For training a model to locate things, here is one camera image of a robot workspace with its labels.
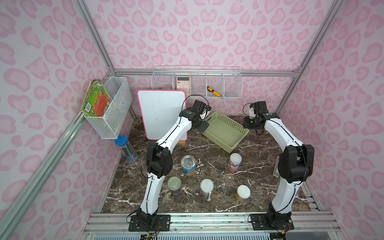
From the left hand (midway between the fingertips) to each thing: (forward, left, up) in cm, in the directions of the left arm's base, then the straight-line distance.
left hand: (198, 119), depth 94 cm
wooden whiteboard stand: (-10, +10, -13) cm, 19 cm away
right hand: (-2, -30, -3) cm, 30 cm away
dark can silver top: (-38, +12, -6) cm, 40 cm away
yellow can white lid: (-40, -4, -5) cm, 40 cm away
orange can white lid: (-41, -23, -11) cm, 48 cm away
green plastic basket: (+5, -20, -19) cm, 28 cm away
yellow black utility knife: (+18, -8, +10) cm, 22 cm away
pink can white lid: (-26, -20, -6) cm, 33 cm away
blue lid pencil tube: (-18, +42, +1) cm, 46 cm away
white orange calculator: (+18, +10, +14) cm, 25 cm away
